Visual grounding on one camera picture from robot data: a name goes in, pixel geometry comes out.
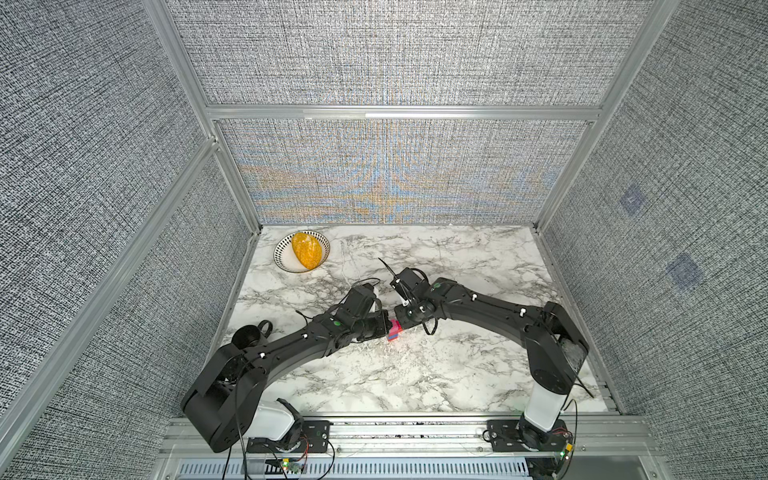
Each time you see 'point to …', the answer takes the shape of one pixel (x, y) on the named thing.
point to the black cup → (248, 335)
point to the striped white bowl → (286, 258)
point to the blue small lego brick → (393, 337)
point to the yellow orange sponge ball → (308, 250)
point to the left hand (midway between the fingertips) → (399, 324)
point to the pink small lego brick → (395, 330)
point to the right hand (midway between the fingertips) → (402, 310)
